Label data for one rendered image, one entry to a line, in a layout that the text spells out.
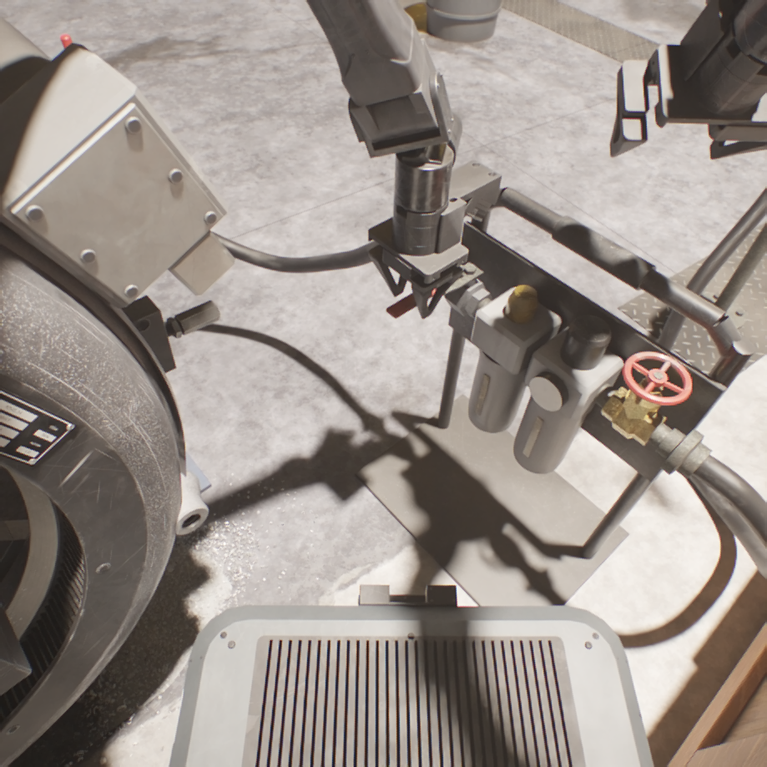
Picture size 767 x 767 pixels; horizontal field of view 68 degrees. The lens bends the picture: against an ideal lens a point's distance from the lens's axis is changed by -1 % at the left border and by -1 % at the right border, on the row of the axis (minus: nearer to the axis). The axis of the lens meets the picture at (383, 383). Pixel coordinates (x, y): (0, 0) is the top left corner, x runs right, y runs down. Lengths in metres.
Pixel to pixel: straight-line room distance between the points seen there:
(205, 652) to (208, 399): 0.64
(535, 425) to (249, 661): 0.46
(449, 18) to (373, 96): 2.28
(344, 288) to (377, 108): 0.93
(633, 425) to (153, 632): 0.78
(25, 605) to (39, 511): 0.13
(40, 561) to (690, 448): 0.65
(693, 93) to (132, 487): 0.53
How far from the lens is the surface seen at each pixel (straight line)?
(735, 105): 0.54
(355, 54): 0.51
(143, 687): 1.04
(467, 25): 2.81
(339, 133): 2.09
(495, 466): 1.14
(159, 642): 1.05
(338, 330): 1.35
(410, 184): 0.59
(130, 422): 0.44
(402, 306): 0.70
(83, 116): 0.36
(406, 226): 0.61
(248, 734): 0.72
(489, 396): 0.82
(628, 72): 0.57
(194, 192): 0.39
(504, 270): 0.80
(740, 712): 1.00
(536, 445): 0.81
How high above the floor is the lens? 0.97
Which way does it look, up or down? 51 degrees down
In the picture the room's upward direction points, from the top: 2 degrees clockwise
